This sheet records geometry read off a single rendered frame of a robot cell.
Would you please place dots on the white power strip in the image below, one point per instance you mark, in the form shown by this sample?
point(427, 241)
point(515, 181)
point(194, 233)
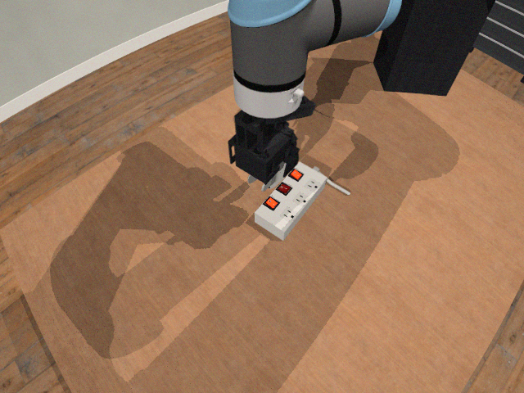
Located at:
point(285, 206)

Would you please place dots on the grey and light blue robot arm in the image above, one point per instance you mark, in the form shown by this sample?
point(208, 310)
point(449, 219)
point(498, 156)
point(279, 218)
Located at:
point(271, 40)

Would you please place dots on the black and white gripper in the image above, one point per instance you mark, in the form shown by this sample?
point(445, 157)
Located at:
point(264, 153)

